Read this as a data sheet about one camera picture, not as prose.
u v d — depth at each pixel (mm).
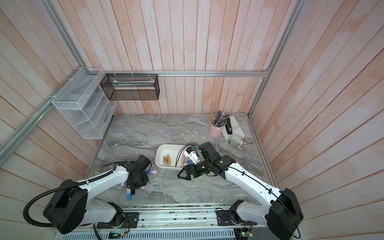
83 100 763
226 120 1040
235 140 975
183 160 1006
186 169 647
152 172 862
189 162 932
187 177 645
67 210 412
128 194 810
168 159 948
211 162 601
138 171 659
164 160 936
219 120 1030
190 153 697
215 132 1004
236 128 1105
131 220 732
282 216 389
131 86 886
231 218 662
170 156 962
